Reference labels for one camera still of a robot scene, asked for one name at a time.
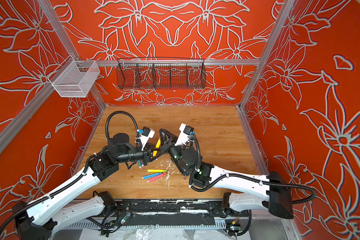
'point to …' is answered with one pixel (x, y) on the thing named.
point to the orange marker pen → (158, 144)
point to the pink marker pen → (156, 177)
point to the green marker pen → (144, 162)
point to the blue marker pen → (147, 176)
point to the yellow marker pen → (157, 171)
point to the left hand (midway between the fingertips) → (164, 148)
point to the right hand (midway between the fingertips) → (154, 134)
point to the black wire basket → (159, 73)
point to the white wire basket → (74, 78)
